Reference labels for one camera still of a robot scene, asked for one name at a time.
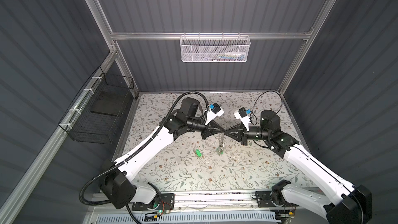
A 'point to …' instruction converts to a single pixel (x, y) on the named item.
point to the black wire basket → (94, 115)
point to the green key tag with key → (198, 153)
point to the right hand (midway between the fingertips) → (227, 134)
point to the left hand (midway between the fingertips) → (223, 130)
